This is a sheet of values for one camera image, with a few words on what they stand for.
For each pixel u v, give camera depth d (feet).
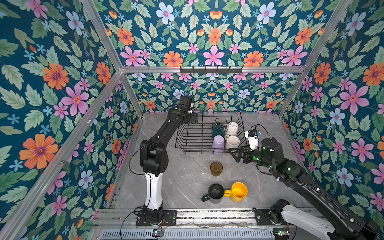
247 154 1.99
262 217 2.41
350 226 1.28
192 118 2.81
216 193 2.65
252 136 2.03
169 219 2.41
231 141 3.05
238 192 2.65
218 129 3.06
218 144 2.85
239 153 2.03
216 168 2.93
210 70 3.00
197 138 3.43
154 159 1.75
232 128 3.14
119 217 2.46
